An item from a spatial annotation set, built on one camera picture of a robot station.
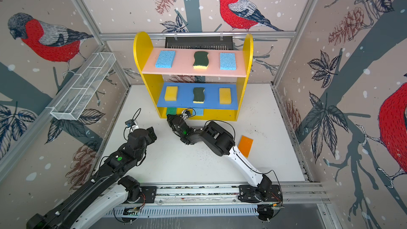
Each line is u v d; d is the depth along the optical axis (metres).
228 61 0.73
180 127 0.80
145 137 0.60
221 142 0.63
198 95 0.95
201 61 0.73
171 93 0.93
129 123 0.67
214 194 0.75
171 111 1.03
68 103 0.70
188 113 0.98
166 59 0.75
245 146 0.88
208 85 1.25
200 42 0.95
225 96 0.94
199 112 1.02
